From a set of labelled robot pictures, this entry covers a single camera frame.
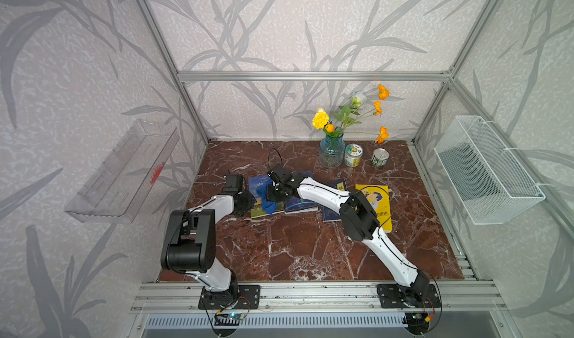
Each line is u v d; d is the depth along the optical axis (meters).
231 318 0.71
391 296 0.73
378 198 0.96
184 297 0.75
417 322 0.72
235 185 0.76
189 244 0.46
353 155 1.05
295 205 0.95
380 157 1.08
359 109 1.03
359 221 0.61
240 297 0.72
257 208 0.94
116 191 0.66
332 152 1.02
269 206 0.90
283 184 0.79
